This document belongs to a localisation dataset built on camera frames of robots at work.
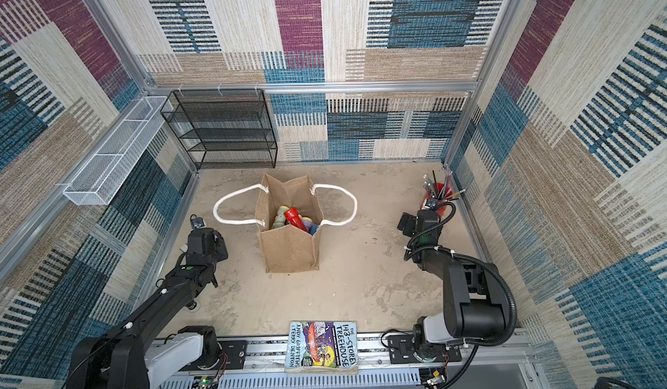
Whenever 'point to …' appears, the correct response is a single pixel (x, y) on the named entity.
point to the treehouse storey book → (322, 346)
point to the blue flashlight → (313, 228)
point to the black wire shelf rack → (223, 128)
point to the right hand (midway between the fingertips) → (420, 221)
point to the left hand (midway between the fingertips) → (212, 242)
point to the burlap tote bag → (287, 248)
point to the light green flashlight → (280, 216)
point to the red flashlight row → (293, 217)
